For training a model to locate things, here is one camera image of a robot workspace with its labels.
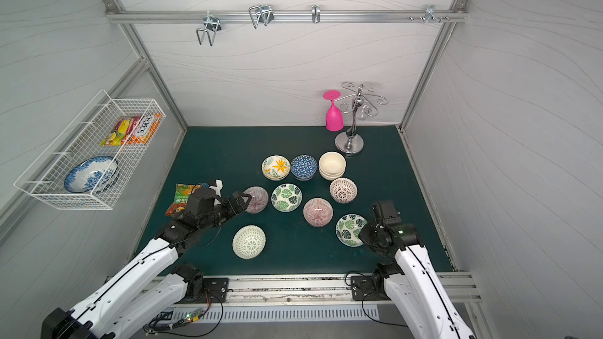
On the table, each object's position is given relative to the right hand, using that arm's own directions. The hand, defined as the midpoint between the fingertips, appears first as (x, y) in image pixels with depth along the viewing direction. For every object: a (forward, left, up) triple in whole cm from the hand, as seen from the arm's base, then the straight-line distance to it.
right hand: (365, 236), depth 80 cm
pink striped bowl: (+10, +16, -4) cm, 20 cm away
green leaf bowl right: (+4, +5, -5) cm, 8 cm away
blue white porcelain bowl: (+3, +79, +30) cm, 84 cm away
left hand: (+7, +42, +9) cm, 43 cm away
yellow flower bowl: (+29, +36, -2) cm, 46 cm away
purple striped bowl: (+14, +40, -3) cm, 43 cm away
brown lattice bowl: (+20, +6, -4) cm, 21 cm away
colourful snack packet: (+20, +76, +30) cm, 84 cm away
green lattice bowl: (-3, +41, -3) cm, 41 cm away
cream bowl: (+31, +11, -2) cm, 32 cm away
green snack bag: (+13, +71, 0) cm, 72 cm away
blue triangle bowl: (+30, +24, -2) cm, 38 cm away
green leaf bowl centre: (+15, +29, -4) cm, 33 cm away
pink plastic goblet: (+47, +10, +11) cm, 50 cm away
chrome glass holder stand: (+47, +2, -5) cm, 48 cm away
